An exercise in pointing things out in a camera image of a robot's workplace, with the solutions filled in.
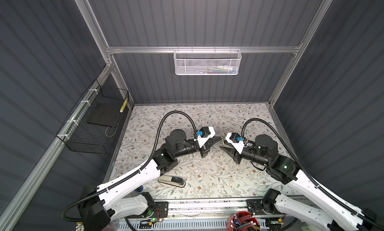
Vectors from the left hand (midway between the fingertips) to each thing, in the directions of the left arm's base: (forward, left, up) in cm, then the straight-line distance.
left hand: (221, 137), depth 61 cm
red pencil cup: (-27, -8, -24) cm, 37 cm away
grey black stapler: (-7, +23, -30) cm, 39 cm away
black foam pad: (+19, +55, -4) cm, 58 cm away
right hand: (0, -3, -6) cm, 7 cm away
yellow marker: (+27, +49, -7) cm, 56 cm away
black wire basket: (+14, +61, -6) cm, 63 cm away
